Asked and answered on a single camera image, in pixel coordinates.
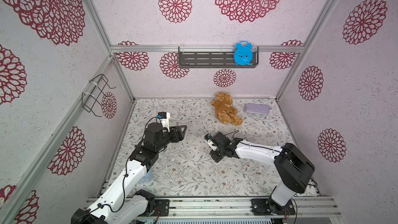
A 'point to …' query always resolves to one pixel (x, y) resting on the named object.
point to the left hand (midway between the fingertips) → (181, 128)
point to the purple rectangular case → (257, 108)
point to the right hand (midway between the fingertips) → (212, 151)
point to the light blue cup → (147, 177)
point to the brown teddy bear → (223, 102)
